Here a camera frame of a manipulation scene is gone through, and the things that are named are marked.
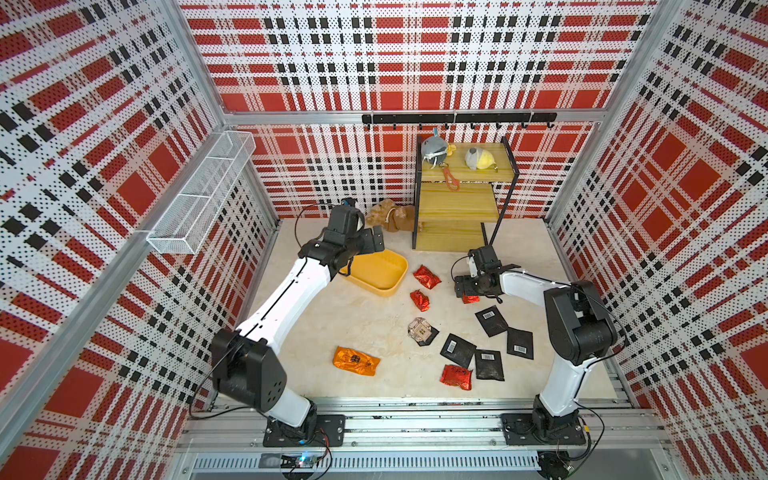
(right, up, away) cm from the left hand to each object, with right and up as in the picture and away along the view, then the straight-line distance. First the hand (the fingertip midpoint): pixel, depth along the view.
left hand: (371, 236), depth 83 cm
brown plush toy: (+2, +10, +28) cm, 30 cm away
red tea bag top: (+17, -14, +18) cm, 28 cm away
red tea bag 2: (+31, -20, +12) cm, 39 cm away
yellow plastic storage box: (+1, -13, +22) cm, 26 cm away
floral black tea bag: (+15, -30, +7) cm, 34 cm away
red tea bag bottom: (+24, -38, -4) cm, 45 cm away
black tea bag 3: (+34, -37, +1) cm, 50 cm away
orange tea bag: (-4, -36, +1) cm, 36 cm away
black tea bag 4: (+44, -32, +5) cm, 55 cm away
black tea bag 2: (+25, -34, +3) cm, 42 cm away
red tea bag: (+15, -20, +10) cm, 27 cm away
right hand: (+33, -16, +16) cm, 40 cm away
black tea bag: (+38, -27, +10) cm, 47 cm away
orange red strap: (+24, +15, +2) cm, 28 cm away
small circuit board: (-15, -54, -14) cm, 57 cm away
